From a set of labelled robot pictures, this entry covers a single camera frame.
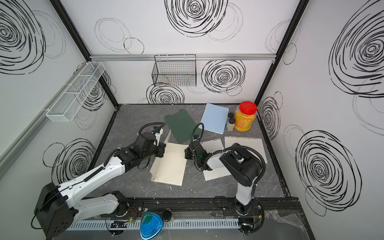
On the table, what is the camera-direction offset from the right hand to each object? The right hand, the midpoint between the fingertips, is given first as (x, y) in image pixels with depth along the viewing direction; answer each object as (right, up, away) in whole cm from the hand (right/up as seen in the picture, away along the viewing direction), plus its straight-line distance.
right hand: (185, 151), depth 93 cm
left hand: (-9, +6, -13) cm, 17 cm away
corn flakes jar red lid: (+39, +22, +3) cm, 45 cm away
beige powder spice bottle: (+30, +17, +6) cm, 35 cm away
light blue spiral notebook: (+21, +21, +19) cm, 35 cm away
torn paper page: (+17, -2, -27) cm, 32 cm away
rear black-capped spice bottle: (+31, +23, +9) cm, 40 cm away
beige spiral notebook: (-8, -9, -7) cm, 13 cm away
